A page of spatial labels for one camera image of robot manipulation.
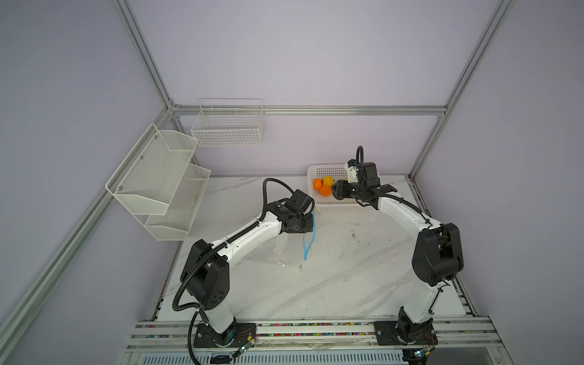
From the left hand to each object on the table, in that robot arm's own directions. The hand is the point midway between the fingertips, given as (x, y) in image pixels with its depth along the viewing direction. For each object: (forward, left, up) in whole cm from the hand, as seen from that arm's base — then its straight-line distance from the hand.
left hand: (306, 227), depth 84 cm
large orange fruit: (+31, -6, -9) cm, 33 cm away
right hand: (+17, -12, +5) cm, 22 cm away
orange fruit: (+25, -10, -7) cm, 28 cm away
